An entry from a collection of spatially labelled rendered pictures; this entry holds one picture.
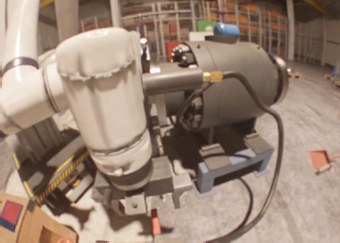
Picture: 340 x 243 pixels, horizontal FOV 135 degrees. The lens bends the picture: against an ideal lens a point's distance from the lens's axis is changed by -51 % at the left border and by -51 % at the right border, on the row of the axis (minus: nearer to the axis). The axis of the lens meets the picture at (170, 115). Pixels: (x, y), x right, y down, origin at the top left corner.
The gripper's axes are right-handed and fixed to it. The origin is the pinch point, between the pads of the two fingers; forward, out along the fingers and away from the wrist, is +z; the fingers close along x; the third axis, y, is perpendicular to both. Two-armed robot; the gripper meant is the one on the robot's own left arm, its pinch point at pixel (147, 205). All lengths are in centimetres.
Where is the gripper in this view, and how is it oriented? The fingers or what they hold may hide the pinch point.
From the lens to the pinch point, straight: 35.4
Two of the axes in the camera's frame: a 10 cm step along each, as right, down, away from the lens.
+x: 9.8, -1.7, 1.1
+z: 0.9, 8.7, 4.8
